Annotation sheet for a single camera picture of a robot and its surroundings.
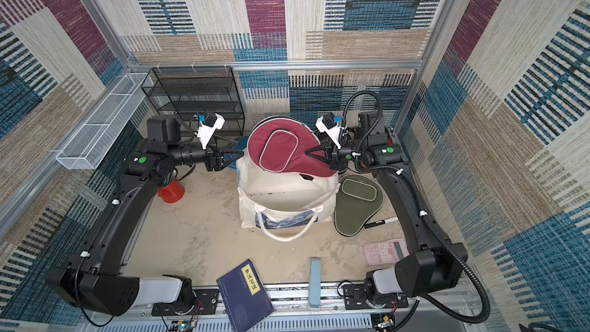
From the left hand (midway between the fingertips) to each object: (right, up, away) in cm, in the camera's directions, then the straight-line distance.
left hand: (239, 148), depth 67 cm
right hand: (+21, -1, +1) cm, 21 cm away
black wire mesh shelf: (-24, +27, +40) cm, 54 cm away
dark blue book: (0, -47, +8) cm, 48 cm away
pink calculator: (+48, -36, +14) cm, 61 cm away
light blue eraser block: (+22, -42, +5) cm, 48 cm away
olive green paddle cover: (+41, -19, +27) cm, 53 cm away
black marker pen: (+49, -28, +22) cm, 60 cm away
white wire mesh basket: (-47, 0, +4) cm, 47 cm away
